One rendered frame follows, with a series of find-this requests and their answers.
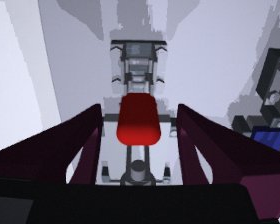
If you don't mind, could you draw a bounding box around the blue rectangular block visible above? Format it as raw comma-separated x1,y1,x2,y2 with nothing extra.
246,116,280,151

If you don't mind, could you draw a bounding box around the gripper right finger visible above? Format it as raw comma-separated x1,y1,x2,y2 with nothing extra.
176,103,280,221

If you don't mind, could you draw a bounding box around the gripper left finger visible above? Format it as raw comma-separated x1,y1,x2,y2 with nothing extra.
0,103,103,184

